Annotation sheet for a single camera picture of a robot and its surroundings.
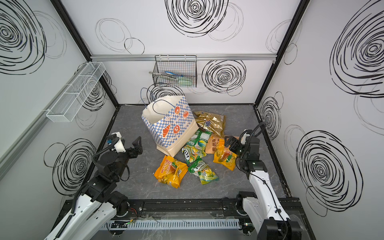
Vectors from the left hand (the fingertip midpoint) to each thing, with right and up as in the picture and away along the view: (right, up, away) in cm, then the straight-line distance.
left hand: (133, 138), depth 72 cm
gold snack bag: (+44, +7, +30) cm, 53 cm away
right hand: (+50, -2, +10) cm, 51 cm away
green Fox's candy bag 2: (+28, -11, +16) cm, 34 cm away
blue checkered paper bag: (+17, +7, +5) cm, 19 cm away
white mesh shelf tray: (-33, +15, 0) cm, 36 cm away
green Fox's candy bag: (+34, -4, +24) cm, 41 cm away
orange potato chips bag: (+41, -6, +24) cm, 48 cm away
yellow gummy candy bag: (+17, -19, +8) cm, 27 cm away
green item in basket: (+23, +32, +14) cm, 42 cm away
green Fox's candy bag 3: (+34, -18, +8) cm, 39 cm away
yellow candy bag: (+47, -12, +10) cm, 49 cm away
